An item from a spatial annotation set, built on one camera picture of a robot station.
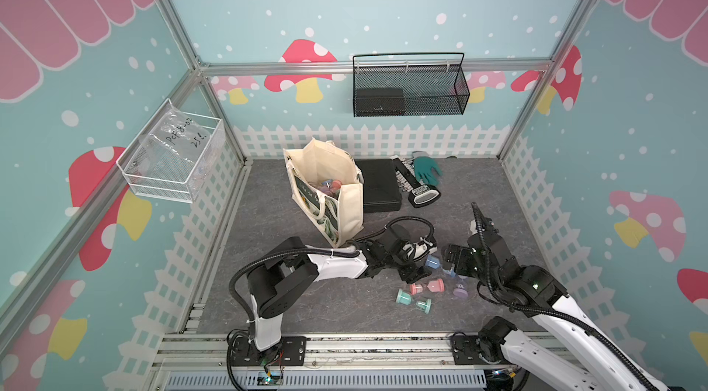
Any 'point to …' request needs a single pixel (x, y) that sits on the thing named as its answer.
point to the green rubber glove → (424, 170)
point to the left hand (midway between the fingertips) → (422, 265)
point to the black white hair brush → (419, 195)
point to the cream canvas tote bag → (326, 186)
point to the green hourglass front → (406, 298)
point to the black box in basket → (380, 102)
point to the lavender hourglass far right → (461, 290)
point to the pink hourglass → (434, 286)
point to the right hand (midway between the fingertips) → (455, 252)
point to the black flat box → (381, 187)
